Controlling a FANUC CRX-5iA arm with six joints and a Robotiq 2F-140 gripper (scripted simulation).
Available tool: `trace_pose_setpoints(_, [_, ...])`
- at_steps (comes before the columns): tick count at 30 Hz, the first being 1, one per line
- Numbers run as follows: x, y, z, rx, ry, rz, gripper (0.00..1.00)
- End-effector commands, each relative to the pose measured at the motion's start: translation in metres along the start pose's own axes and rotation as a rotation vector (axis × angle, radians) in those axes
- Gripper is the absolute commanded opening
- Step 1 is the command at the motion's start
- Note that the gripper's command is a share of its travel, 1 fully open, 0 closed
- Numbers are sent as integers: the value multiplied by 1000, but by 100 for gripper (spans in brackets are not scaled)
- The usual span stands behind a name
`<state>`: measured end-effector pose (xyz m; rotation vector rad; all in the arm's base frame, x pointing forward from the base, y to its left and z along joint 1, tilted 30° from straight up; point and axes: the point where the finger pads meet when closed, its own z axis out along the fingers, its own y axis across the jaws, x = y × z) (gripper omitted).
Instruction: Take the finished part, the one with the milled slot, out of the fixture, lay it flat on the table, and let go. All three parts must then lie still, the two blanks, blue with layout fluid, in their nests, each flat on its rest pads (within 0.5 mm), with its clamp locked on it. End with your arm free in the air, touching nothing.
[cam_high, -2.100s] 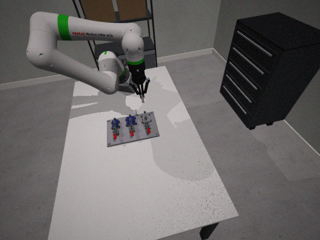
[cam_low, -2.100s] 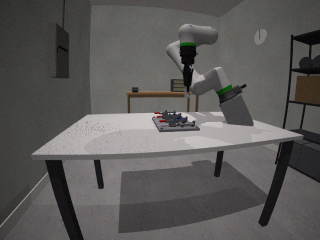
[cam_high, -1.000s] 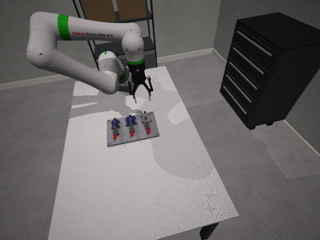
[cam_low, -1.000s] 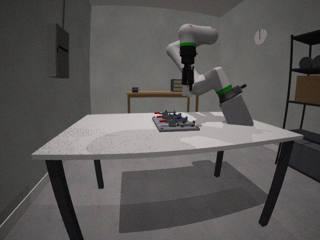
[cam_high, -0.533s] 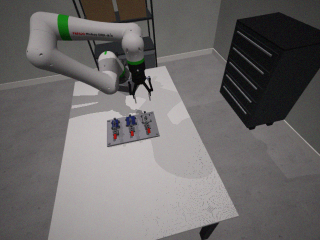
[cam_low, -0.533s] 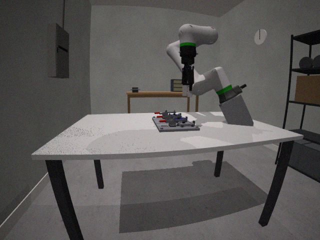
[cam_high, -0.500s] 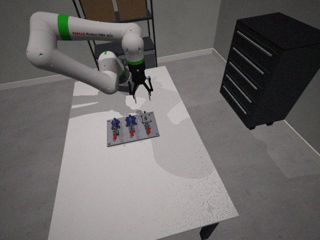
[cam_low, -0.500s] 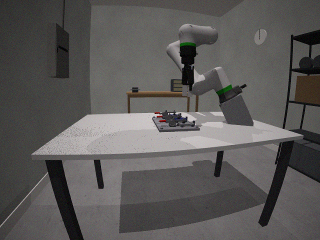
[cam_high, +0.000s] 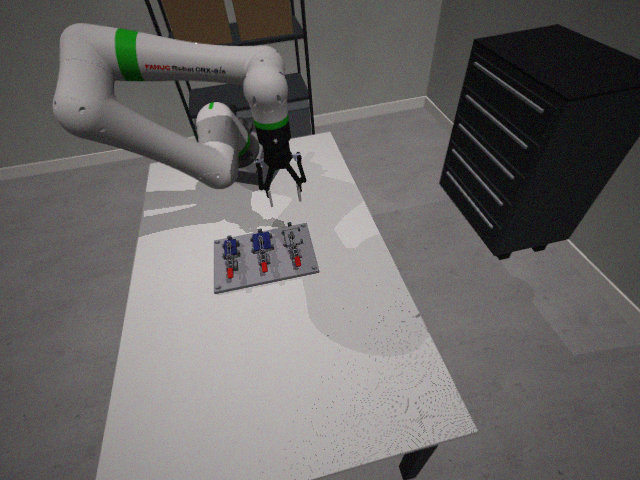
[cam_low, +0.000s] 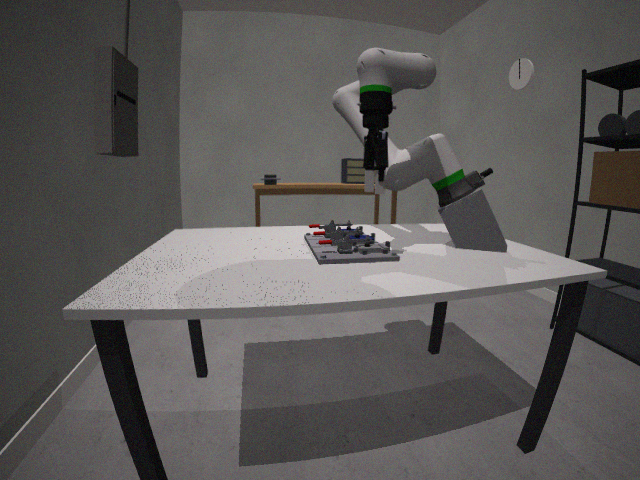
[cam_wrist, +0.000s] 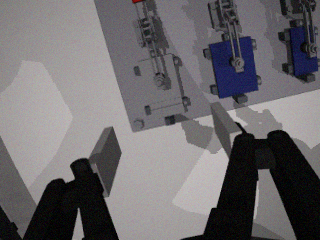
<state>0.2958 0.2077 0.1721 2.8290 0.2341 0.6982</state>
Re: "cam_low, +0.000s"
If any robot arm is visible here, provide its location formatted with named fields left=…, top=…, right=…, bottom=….
left=333, top=48, right=493, bottom=207

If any red-handled toggle clamp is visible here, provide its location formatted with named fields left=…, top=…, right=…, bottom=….
left=313, top=227, right=361, bottom=242

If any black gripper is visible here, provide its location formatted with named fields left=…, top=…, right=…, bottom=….
left=362, top=113, right=389, bottom=194

